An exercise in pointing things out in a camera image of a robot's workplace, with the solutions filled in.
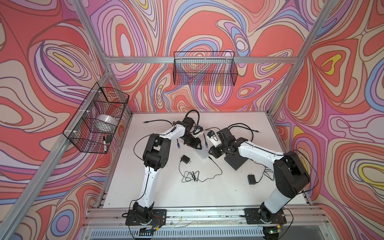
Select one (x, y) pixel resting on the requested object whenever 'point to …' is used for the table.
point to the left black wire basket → (94, 125)
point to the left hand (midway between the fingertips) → (199, 145)
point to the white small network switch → (203, 152)
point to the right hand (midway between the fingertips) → (213, 153)
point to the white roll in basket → (107, 119)
